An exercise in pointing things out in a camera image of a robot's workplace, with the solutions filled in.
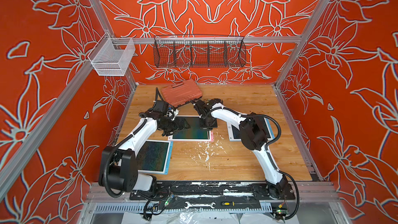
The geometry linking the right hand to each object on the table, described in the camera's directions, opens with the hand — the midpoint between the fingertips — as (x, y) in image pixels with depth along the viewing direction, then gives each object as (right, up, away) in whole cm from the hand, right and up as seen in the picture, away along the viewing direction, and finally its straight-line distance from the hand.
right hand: (205, 127), depth 95 cm
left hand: (-12, +2, -12) cm, 17 cm away
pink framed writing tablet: (-7, -4, -1) cm, 8 cm away
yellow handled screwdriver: (+12, -30, -25) cm, 41 cm away
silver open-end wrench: (-9, -31, -25) cm, 41 cm away
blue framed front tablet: (-29, -14, -12) cm, 34 cm away
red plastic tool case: (-17, +22, +13) cm, 31 cm away
